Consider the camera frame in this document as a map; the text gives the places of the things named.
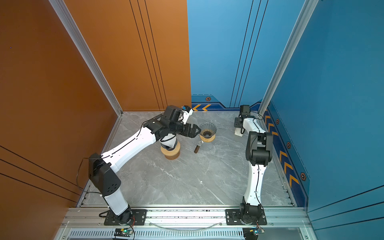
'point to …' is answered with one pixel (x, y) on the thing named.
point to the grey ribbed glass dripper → (207, 129)
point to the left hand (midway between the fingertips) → (195, 127)
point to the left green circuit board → (123, 232)
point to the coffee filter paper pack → (237, 131)
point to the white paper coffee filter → (169, 140)
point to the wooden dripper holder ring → (172, 152)
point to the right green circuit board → (251, 233)
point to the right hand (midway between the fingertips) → (240, 122)
